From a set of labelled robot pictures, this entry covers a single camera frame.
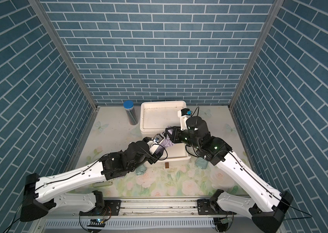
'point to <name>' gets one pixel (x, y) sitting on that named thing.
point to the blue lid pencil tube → (129, 107)
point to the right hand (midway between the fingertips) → (169, 130)
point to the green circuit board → (96, 223)
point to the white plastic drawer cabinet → (156, 116)
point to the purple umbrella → (167, 142)
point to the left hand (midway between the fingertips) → (163, 145)
